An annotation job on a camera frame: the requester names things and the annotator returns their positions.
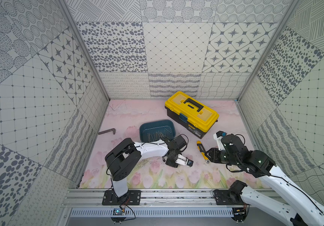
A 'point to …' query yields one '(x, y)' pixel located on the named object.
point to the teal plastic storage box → (157, 130)
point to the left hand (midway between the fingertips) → (179, 157)
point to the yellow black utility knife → (201, 149)
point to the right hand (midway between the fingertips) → (208, 155)
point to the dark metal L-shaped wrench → (113, 129)
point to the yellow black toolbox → (190, 113)
